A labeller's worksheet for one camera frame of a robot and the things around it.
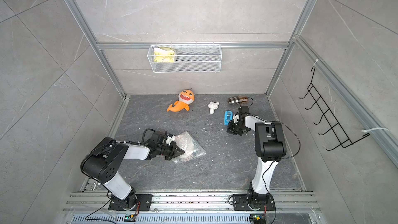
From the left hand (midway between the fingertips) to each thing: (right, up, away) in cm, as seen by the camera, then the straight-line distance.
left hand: (185, 150), depth 89 cm
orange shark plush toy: (-2, +32, +18) cm, 37 cm away
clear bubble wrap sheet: (+4, +1, +1) cm, 4 cm away
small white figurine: (+17, +26, +21) cm, 38 cm away
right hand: (+27, +10, +11) cm, 31 cm away
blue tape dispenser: (+28, +19, +14) cm, 36 cm away
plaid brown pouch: (+36, +31, +24) cm, 53 cm away
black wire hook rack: (+67, +16, -25) cm, 73 cm away
